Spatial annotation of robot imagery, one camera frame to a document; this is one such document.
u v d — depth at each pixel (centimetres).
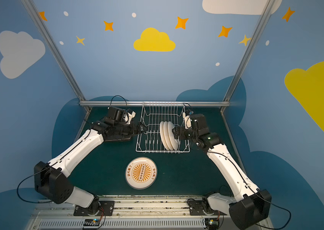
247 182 42
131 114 76
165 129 87
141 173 86
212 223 73
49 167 42
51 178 41
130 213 73
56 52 85
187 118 69
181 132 67
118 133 67
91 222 73
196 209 74
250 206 38
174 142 89
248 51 86
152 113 115
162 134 86
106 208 75
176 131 68
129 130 70
